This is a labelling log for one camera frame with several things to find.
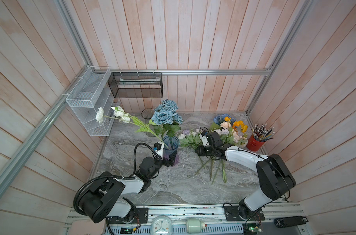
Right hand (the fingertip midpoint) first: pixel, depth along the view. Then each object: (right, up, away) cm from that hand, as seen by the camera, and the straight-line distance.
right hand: (197, 149), depth 93 cm
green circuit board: (+24, -36, -22) cm, 48 cm away
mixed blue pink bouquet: (+19, +14, +5) cm, 24 cm away
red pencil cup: (+37, +3, 0) cm, 37 cm away
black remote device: (+37, -31, -25) cm, 54 cm away
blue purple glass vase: (-17, +5, -11) cm, 21 cm away
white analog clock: (-21, -33, -24) cm, 46 cm away
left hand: (-17, +1, -9) cm, 19 cm away
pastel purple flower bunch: (-3, +6, +2) cm, 8 cm away
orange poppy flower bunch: (+27, +17, +2) cm, 32 cm away
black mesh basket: (-42, +45, +11) cm, 63 cm away
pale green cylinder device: (-6, -30, -29) cm, 42 cm away
